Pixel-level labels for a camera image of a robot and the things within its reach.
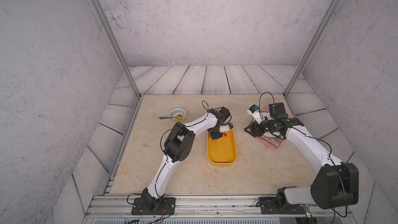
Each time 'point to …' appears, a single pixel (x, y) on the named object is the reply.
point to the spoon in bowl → (161, 117)
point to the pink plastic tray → (273, 142)
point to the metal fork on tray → (275, 143)
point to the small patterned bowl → (179, 114)
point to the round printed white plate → (269, 135)
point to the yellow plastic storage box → (223, 151)
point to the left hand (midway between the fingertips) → (216, 135)
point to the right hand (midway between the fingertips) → (251, 125)
